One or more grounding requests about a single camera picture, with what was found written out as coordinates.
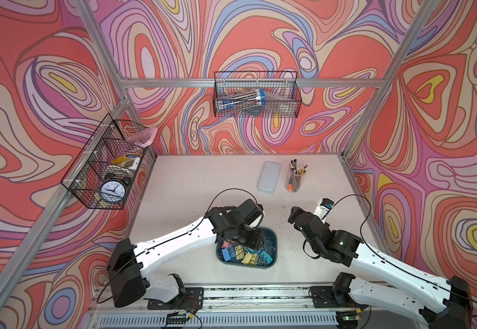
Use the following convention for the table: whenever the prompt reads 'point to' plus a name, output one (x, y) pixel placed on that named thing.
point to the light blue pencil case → (268, 177)
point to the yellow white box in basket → (130, 161)
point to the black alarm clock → (113, 189)
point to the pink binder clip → (225, 244)
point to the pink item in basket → (144, 137)
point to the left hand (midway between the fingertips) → (263, 244)
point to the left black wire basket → (110, 168)
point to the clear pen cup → (295, 175)
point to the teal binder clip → (266, 258)
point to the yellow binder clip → (251, 259)
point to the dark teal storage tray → (271, 247)
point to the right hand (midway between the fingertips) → (301, 219)
